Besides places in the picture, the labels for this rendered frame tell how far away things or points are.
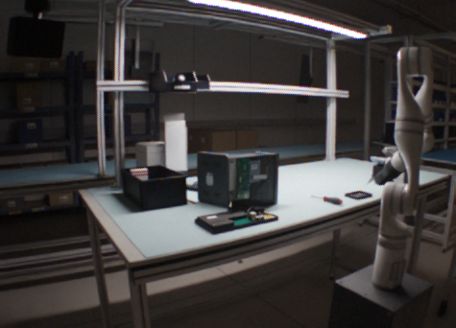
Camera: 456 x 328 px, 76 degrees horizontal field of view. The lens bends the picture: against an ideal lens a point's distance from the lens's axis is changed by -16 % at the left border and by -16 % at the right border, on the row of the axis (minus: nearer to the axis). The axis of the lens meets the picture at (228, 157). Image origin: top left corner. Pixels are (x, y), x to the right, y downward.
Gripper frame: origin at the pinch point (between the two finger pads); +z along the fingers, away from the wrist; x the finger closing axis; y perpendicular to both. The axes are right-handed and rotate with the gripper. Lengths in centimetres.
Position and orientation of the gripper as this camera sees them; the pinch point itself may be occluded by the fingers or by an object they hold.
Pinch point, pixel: (370, 184)
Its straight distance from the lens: 151.1
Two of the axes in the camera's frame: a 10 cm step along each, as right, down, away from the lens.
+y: 2.8, 7.9, -5.4
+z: -2.8, 6.1, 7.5
